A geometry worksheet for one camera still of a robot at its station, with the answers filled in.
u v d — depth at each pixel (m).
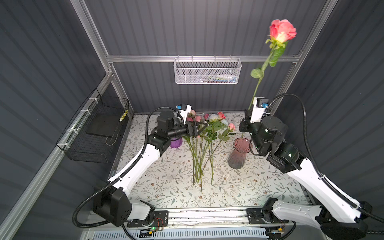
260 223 0.73
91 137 0.72
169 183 0.85
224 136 1.05
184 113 0.65
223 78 0.91
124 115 0.82
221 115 1.08
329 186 0.39
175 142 1.03
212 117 1.05
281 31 0.43
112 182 0.42
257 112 0.49
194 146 0.99
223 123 1.06
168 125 0.57
